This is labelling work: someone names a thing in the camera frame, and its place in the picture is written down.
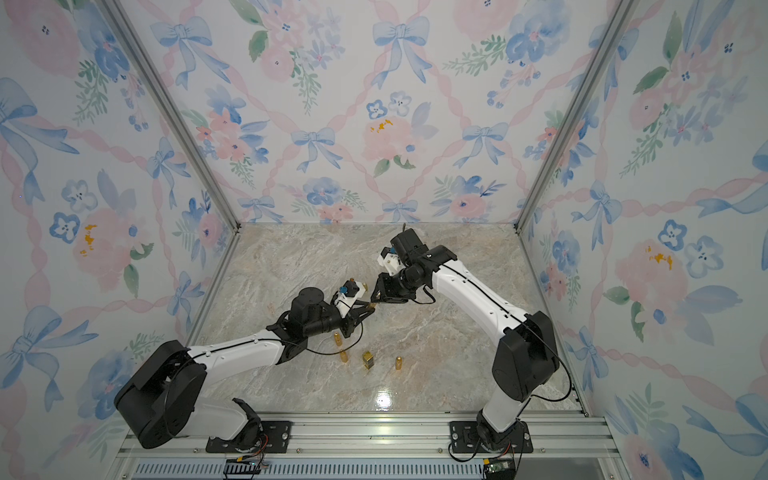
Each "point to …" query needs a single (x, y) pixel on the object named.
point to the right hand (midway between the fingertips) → (378, 297)
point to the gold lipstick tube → (338, 339)
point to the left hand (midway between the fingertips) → (372, 305)
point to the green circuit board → (498, 466)
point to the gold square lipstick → (369, 360)
